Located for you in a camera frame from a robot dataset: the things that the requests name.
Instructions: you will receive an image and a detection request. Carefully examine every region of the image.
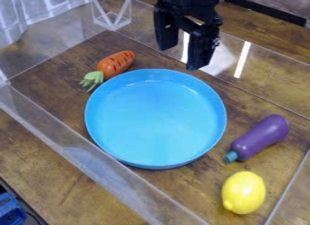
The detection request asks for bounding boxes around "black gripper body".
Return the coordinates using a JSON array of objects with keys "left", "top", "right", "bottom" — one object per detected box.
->
[{"left": 154, "top": 0, "right": 223, "bottom": 31}]

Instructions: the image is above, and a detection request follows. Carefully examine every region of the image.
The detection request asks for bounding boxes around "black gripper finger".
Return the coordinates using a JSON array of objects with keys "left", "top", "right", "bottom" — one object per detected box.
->
[
  {"left": 187, "top": 24, "right": 220, "bottom": 71},
  {"left": 154, "top": 8, "right": 179, "bottom": 51}
]

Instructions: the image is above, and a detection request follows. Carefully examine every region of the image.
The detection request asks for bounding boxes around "blue round tray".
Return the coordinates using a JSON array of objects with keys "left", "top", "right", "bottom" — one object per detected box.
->
[{"left": 84, "top": 69, "right": 227, "bottom": 170}]

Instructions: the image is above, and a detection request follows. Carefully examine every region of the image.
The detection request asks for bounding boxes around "purple toy eggplant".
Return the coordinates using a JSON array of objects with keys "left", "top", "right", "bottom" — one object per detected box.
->
[{"left": 226, "top": 114, "right": 290, "bottom": 162}]

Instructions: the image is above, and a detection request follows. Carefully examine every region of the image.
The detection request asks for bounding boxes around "orange toy carrot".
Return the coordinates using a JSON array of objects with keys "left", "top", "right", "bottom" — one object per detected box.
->
[{"left": 80, "top": 51, "right": 136, "bottom": 92}]

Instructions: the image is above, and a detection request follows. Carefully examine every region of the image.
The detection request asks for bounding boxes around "white checkered curtain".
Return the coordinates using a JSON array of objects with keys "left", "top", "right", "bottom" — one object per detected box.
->
[{"left": 0, "top": 0, "right": 91, "bottom": 48}]

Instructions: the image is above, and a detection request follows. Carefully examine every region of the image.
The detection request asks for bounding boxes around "yellow toy lemon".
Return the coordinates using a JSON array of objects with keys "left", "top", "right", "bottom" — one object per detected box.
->
[{"left": 222, "top": 171, "right": 266, "bottom": 215}]

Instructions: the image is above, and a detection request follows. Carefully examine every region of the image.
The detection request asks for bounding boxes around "blue object at corner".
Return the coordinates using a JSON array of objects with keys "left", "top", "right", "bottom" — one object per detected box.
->
[{"left": 0, "top": 192, "right": 27, "bottom": 225}]

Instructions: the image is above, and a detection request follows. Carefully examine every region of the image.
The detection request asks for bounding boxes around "clear acrylic enclosure wall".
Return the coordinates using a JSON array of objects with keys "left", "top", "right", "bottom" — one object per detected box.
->
[{"left": 0, "top": 0, "right": 310, "bottom": 225}]

